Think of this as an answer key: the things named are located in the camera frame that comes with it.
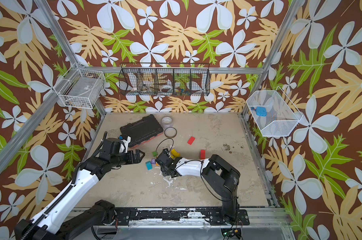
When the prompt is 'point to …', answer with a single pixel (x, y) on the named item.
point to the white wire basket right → (273, 113)
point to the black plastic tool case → (143, 130)
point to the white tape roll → (166, 88)
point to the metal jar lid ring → (170, 132)
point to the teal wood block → (149, 165)
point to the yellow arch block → (174, 154)
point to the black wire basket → (167, 79)
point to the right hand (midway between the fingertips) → (166, 168)
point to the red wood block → (202, 154)
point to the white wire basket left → (80, 88)
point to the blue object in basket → (260, 111)
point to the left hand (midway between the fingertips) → (137, 152)
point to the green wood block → (154, 153)
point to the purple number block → (153, 161)
